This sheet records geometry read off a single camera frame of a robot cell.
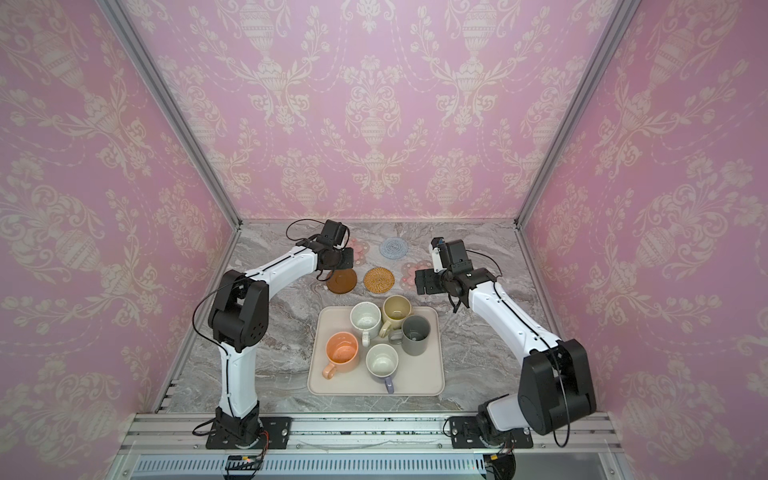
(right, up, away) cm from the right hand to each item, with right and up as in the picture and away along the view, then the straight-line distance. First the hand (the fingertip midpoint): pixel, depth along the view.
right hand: (431, 276), depth 87 cm
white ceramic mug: (-20, -14, +6) cm, 25 cm away
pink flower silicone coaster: (-23, +8, +25) cm, 35 cm away
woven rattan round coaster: (-16, -3, +16) cm, 23 cm away
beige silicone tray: (-5, -28, -3) cm, 28 cm away
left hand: (-26, +5, +13) cm, 29 cm away
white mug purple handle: (-14, -24, -2) cm, 28 cm away
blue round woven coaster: (-11, +8, +26) cm, 29 cm away
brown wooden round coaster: (-29, -3, +15) cm, 33 cm away
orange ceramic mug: (-26, -23, 0) cm, 35 cm away
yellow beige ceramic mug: (-11, -11, +7) cm, 17 cm away
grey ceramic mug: (-5, -16, -1) cm, 17 cm away
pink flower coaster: (-6, 0, +19) cm, 20 cm away
